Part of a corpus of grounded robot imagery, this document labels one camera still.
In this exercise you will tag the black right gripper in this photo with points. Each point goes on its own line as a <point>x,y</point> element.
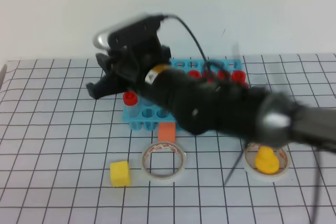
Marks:
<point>133,48</point>

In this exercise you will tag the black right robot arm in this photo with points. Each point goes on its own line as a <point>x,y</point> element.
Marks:
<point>254,114</point>

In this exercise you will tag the blue test tube rack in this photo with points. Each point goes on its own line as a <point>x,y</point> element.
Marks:
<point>150,114</point>

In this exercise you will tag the orange foam block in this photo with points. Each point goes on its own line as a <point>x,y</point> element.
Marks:
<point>167,132</point>

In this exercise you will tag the white empty tape roll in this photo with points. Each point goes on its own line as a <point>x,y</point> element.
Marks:
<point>160,147</point>

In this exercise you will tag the yellow foam cube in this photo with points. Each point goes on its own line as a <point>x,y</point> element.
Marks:
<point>120,174</point>

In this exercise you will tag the white tape roll under duck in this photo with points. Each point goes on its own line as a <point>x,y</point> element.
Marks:
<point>249,163</point>

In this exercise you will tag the yellow rubber duck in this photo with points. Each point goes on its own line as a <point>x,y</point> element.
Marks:
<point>266,161</point>

